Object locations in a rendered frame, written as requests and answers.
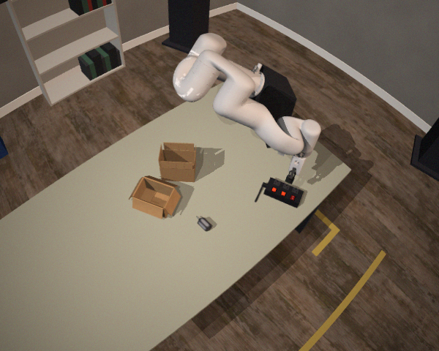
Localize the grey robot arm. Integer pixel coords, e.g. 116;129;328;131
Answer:
173;33;321;158

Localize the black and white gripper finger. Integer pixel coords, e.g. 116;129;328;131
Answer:
285;168;296;184

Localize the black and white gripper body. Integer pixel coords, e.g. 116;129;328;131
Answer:
288;155;309;176

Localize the black power strip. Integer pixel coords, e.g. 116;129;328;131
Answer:
255;178;304;208

